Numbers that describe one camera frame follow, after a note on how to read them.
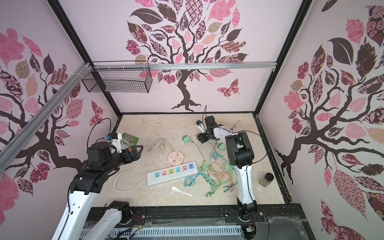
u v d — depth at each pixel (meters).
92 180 0.45
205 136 0.94
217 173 0.88
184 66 0.94
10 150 0.50
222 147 0.98
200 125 0.94
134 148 0.62
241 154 0.58
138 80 0.79
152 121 1.15
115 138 0.61
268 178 0.76
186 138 1.03
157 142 1.01
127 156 0.61
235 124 1.13
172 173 0.85
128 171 0.87
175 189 0.82
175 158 0.92
